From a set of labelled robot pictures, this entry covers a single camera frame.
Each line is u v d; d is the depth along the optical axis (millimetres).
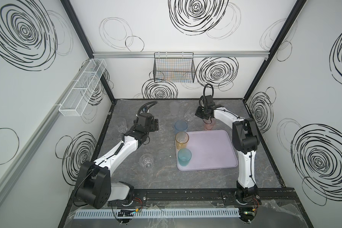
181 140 807
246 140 576
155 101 702
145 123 634
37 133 550
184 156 845
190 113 1067
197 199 748
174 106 1061
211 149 963
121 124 1022
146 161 866
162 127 1020
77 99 738
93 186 408
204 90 841
